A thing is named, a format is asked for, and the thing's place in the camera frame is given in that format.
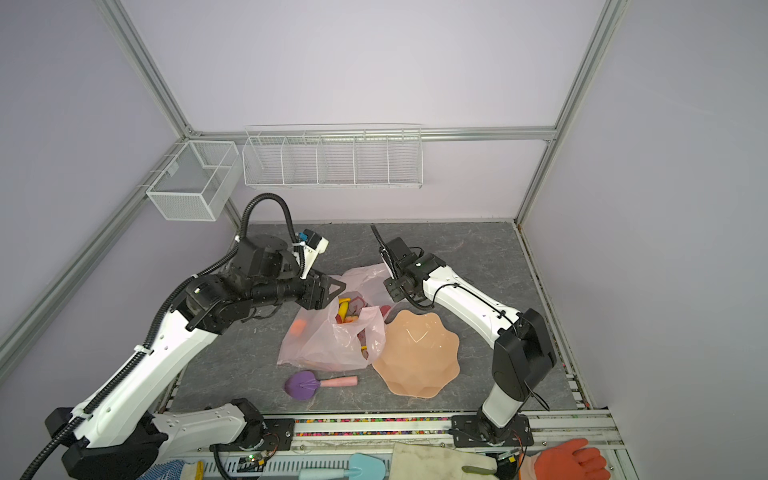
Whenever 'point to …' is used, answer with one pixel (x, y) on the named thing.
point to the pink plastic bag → (369, 327)
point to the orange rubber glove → (571, 461)
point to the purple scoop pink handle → (303, 385)
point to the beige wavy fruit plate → (420, 356)
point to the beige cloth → (415, 461)
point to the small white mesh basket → (198, 182)
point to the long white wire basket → (339, 156)
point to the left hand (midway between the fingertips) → (333, 287)
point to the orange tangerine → (297, 327)
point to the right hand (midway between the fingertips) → (402, 284)
